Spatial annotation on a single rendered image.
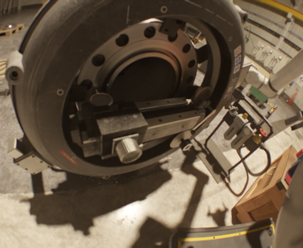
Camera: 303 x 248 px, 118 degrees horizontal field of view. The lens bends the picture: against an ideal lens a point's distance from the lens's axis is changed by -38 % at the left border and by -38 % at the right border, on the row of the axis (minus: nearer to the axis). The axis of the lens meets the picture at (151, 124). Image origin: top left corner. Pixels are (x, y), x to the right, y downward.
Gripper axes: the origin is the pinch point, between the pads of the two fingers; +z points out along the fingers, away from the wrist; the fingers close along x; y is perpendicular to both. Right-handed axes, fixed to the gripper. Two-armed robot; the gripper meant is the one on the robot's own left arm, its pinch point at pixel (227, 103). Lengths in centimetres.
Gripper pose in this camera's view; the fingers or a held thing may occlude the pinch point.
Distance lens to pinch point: 108.9
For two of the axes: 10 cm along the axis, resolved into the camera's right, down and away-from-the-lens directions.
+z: -3.0, 6.8, 6.7
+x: 0.0, -7.0, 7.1
